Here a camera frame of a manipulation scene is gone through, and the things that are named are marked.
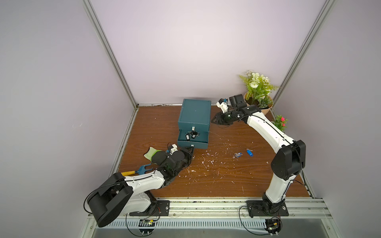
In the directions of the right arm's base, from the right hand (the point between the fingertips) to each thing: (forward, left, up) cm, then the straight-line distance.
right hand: (213, 117), depth 84 cm
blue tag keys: (-10, -24, -22) cm, 35 cm away
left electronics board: (-49, +34, -23) cm, 64 cm away
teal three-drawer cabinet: (+4, +11, 0) cm, 12 cm away
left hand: (-15, +9, -8) cm, 19 cm away
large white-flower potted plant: (+19, -29, +4) cm, 34 cm away
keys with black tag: (-5, +16, -14) cm, 22 cm away
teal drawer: (-11, +8, -9) cm, 16 cm away
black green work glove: (-15, +36, -22) cm, 45 cm away
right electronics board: (-48, -28, -24) cm, 60 cm away
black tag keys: (-3, +11, -13) cm, 18 cm away
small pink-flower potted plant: (+2, -41, -7) cm, 42 cm away
